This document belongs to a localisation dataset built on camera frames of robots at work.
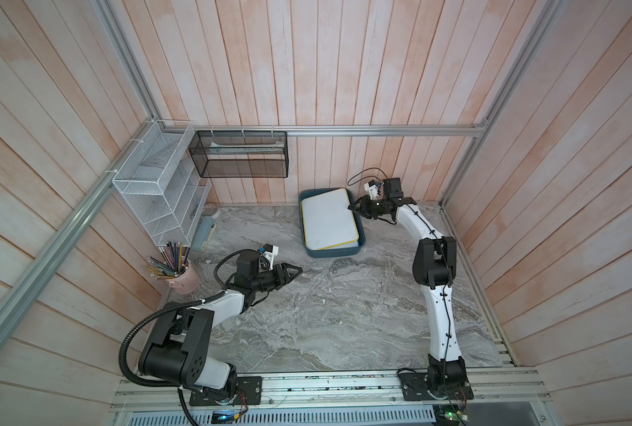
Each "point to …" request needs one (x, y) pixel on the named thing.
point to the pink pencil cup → (187, 282)
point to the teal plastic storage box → (349, 249)
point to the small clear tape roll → (210, 210)
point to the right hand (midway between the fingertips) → (349, 206)
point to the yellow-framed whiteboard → (327, 221)
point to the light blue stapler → (204, 232)
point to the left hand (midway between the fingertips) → (298, 275)
